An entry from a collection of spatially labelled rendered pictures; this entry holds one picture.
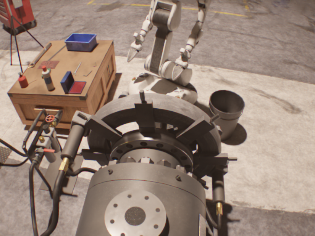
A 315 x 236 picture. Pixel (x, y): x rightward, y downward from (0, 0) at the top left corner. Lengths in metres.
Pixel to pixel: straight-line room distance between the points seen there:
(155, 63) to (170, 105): 0.98
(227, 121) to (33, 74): 1.85
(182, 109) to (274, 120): 1.69
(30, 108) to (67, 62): 0.58
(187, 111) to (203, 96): 1.59
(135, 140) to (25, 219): 1.23
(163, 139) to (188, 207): 0.36
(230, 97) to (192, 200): 1.43
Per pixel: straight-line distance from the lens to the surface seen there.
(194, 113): 1.15
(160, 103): 1.11
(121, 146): 1.23
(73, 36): 2.86
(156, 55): 2.04
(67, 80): 2.17
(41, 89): 2.28
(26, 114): 2.54
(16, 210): 2.16
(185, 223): 0.95
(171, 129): 1.37
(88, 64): 2.42
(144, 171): 0.98
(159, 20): 1.93
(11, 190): 2.28
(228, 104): 2.34
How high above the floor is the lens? 1.72
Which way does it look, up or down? 45 degrees down
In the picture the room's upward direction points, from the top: straight up
